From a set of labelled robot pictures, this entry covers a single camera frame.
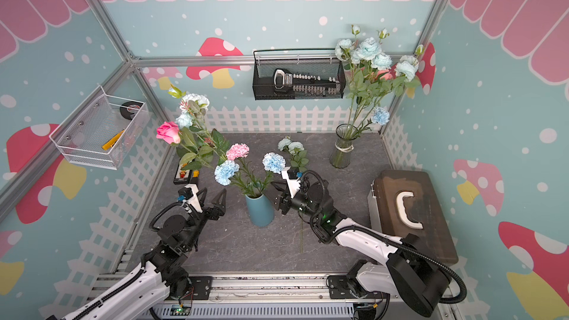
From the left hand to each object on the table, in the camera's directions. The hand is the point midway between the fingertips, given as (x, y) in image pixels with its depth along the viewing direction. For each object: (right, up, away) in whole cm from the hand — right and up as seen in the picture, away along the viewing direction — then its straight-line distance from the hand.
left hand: (218, 192), depth 78 cm
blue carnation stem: (+20, +11, -14) cm, 27 cm away
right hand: (+18, +2, -5) cm, 19 cm away
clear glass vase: (+49, +13, +24) cm, 56 cm away
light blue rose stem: (+30, +11, +28) cm, 43 cm away
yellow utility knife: (-33, +18, -5) cm, 38 cm away
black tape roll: (-34, +30, +3) cm, 46 cm away
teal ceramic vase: (+15, -7, +2) cm, 16 cm away
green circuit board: (-11, -38, -6) cm, 40 cm away
